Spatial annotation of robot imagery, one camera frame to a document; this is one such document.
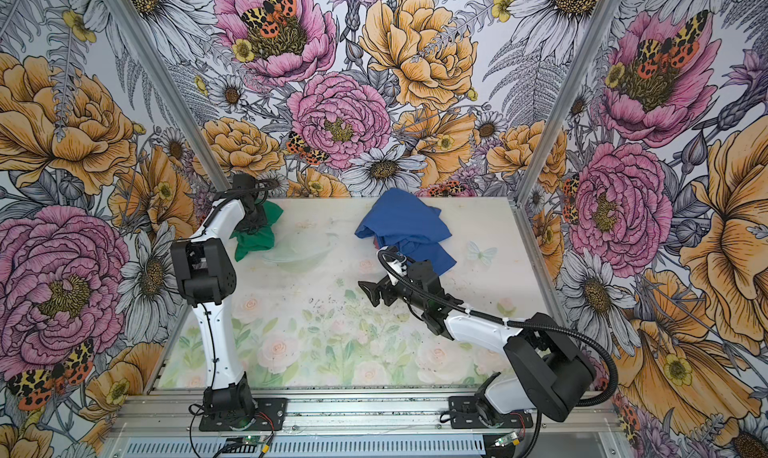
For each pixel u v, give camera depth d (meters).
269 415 0.73
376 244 1.06
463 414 0.73
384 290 0.73
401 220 1.11
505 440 0.72
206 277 0.61
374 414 0.76
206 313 0.62
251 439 0.71
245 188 0.85
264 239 0.98
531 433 0.72
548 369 0.43
